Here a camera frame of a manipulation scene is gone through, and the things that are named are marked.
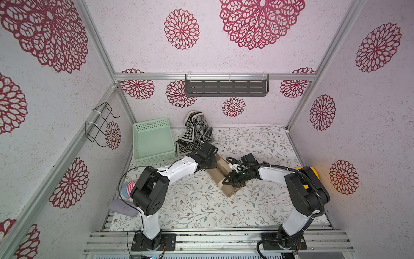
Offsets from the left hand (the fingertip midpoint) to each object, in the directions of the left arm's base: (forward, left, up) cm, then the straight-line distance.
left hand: (213, 162), depth 92 cm
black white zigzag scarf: (+24, +10, 0) cm, 26 cm away
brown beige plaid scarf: (-6, -3, -2) cm, 7 cm away
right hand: (-11, -6, -4) cm, 13 cm away
